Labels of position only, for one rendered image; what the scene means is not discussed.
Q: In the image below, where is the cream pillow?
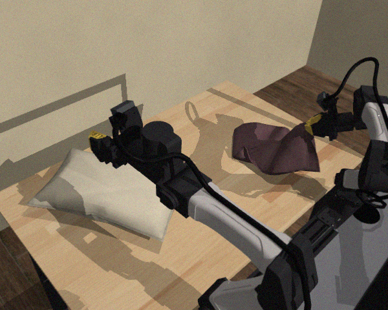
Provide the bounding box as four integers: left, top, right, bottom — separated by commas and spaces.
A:
26, 147, 173, 242

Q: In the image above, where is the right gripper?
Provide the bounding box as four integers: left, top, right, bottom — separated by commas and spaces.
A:
305, 109, 354, 141

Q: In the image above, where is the maroon pillowcase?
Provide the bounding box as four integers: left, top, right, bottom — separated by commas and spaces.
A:
232, 122, 320, 175

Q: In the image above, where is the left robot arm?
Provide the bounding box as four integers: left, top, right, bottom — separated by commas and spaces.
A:
109, 100, 318, 310

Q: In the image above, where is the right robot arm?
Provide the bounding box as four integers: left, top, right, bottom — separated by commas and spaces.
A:
316, 85, 388, 229

